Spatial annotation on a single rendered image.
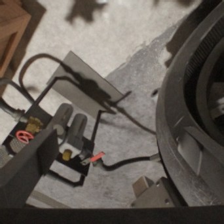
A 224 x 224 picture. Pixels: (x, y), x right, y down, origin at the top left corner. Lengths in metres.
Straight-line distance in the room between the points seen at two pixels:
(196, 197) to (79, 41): 0.86
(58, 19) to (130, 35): 0.37
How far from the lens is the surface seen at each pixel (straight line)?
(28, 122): 0.72
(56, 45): 1.00
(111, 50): 0.93
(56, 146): 0.17
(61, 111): 0.81
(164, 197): 0.33
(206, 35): 0.55
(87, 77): 1.01
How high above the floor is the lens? 0.87
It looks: 50 degrees down
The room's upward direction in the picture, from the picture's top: 170 degrees counter-clockwise
